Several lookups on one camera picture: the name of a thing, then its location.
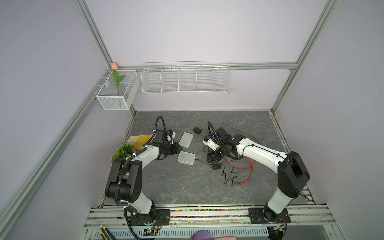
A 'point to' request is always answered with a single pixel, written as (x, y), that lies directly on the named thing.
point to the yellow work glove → (138, 141)
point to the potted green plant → (124, 151)
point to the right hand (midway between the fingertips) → (212, 157)
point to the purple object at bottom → (202, 235)
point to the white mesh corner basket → (118, 90)
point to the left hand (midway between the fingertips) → (181, 150)
